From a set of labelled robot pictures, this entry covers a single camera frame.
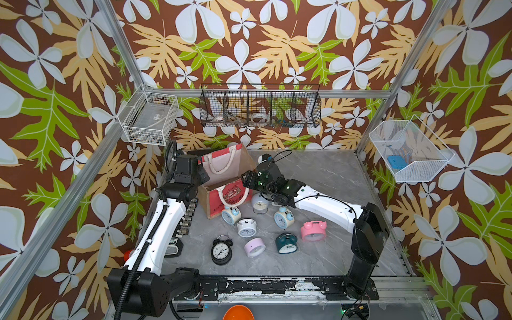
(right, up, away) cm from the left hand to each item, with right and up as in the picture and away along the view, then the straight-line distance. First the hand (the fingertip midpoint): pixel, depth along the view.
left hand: (200, 169), depth 79 cm
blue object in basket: (+81, +3, +2) cm, 81 cm away
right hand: (+17, -3, +3) cm, 18 cm away
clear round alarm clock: (+24, -16, +12) cm, 32 cm away
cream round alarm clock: (+12, -21, +7) cm, 25 cm away
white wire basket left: (-25, +23, +7) cm, 34 cm away
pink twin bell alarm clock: (+47, -26, +2) cm, 54 cm away
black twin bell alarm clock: (+8, -33, +1) cm, 34 cm away
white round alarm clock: (+19, -24, +3) cm, 31 cm away
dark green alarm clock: (+35, -30, -1) cm, 46 cm away
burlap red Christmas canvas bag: (+8, +1, +14) cm, 16 cm away
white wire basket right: (+87, +7, +4) cm, 88 cm away
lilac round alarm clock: (+22, -31, -2) cm, 38 cm away
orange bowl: (+16, -49, -12) cm, 53 cm away
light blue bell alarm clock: (+35, -21, +5) cm, 41 cm away
